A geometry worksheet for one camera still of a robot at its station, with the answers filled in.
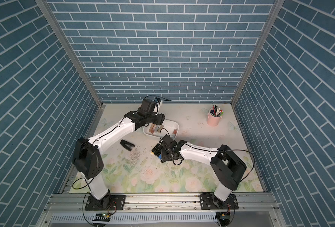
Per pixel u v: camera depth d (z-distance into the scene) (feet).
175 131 3.34
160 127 3.44
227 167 1.52
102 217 2.37
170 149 2.19
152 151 3.00
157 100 2.51
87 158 1.52
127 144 3.07
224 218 2.38
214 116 3.25
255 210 2.38
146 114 2.14
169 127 3.49
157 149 3.02
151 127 3.36
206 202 2.42
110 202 2.27
